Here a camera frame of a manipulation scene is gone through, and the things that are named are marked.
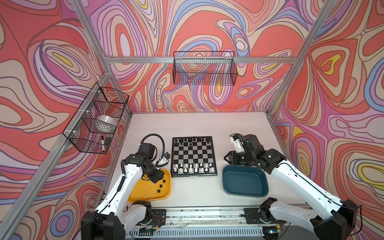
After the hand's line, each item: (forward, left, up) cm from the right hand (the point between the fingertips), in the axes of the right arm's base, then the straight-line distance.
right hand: (228, 161), depth 76 cm
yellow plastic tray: (-8, +44, -16) cm, 48 cm away
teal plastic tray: (-6, -11, -14) cm, 19 cm away
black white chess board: (+11, +18, -14) cm, 25 cm away
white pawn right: (+5, +8, -13) cm, 16 cm away
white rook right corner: (+2, +7, -13) cm, 15 cm away
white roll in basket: (+17, +60, +17) cm, 65 cm away
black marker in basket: (+7, +62, +11) cm, 64 cm away
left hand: (-1, +37, -7) cm, 38 cm away
